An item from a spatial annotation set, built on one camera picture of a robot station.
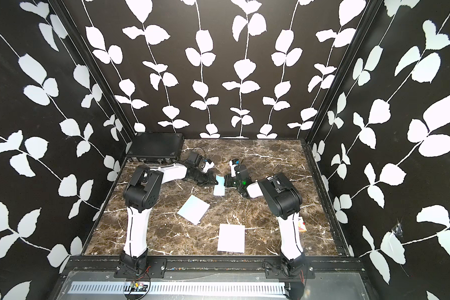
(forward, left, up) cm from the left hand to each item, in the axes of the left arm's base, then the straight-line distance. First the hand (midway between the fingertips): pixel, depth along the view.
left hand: (219, 180), depth 99 cm
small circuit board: (-45, +32, -2) cm, 56 cm away
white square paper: (-29, -5, -2) cm, 30 cm away
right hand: (+4, -3, 0) cm, 5 cm away
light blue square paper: (-4, 0, -2) cm, 5 cm away
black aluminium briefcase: (+29, +41, -4) cm, 50 cm away
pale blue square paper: (-15, +13, -2) cm, 20 cm away
